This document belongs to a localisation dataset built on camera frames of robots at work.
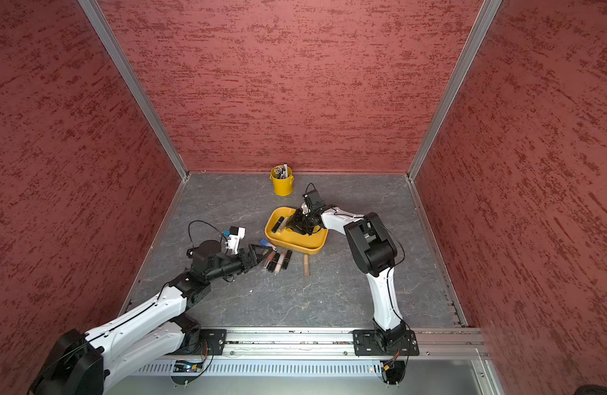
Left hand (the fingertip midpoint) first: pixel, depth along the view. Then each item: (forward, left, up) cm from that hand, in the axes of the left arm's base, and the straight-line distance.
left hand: (267, 258), depth 77 cm
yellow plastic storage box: (+11, -7, -10) cm, 17 cm away
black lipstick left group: (+4, +1, -13) cm, 13 cm away
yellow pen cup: (+38, -2, -3) cm, 38 cm away
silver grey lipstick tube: (+21, -2, -12) cm, 24 cm away
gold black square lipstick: (+15, -9, -3) cm, 18 cm away
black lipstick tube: (+5, -5, -13) cm, 14 cm away
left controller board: (-29, +24, -17) cm, 41 cm away
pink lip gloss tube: (+5, -2, -12) cm, 14 cm away
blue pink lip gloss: (+12, +5, -12) cm, 18 cm away
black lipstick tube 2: (+21, 0, -12) cm, 24 cm away
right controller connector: (-28, -39, -15) cm, 50 cm away
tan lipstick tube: (+6, -12, -13) cm, 19 cm away
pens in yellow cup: (+38, -1, +2) cm, 38 cm away
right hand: (+18, -5, -11) cm, 22 cm away
